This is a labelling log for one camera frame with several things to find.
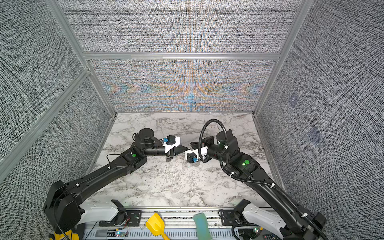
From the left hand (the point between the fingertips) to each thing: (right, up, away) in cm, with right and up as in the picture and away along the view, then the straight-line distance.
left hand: (188, 148), depth 67 cm
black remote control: (+38, -41, +1) cm, 56 cm away
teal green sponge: (+7, -39, +3) cm, 40 cm away
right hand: (+3, +5, 0) cm, 6 cm away
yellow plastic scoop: (-16, -38, +4) cm, 41 cm away
